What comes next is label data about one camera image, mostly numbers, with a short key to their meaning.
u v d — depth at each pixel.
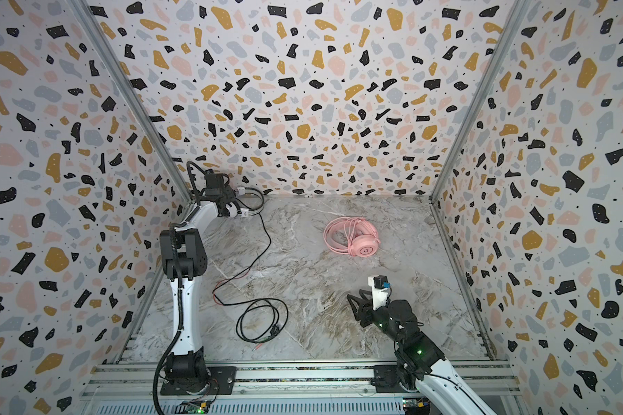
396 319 0.61
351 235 1.00
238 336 0.82
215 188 0.90
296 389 0.73
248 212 1.10
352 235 1.00
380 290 0.69
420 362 0.58
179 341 0.65
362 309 0.70
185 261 0.66
